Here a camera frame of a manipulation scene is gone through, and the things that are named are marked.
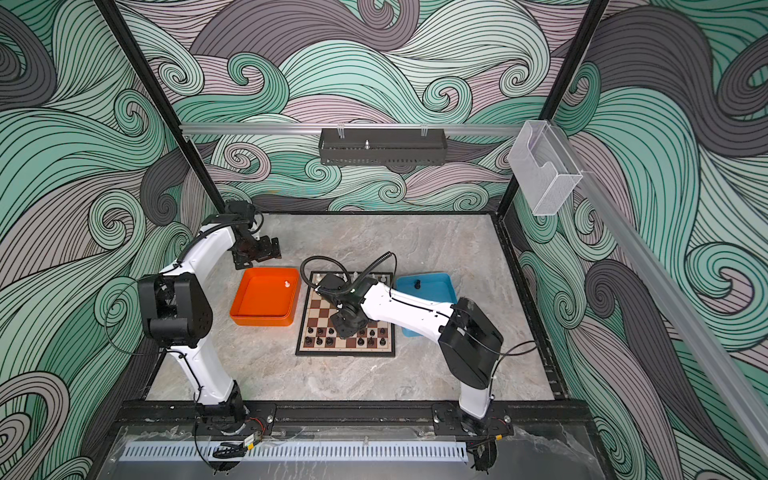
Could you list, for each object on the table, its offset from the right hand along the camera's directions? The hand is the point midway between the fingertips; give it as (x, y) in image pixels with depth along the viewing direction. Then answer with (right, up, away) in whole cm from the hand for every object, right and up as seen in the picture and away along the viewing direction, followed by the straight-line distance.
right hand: (347, 328), depth 82 cm
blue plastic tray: (+29, +9, +16) cm, 34 cm away
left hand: (-27, +20, +11) cm, 35 cm away
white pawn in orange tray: (-22, +9, +16) cm, 29 cm away
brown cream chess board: (-9, -3, +3) cm, 10 cm away
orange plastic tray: (-27, +6, +12) cm, 31 cm away
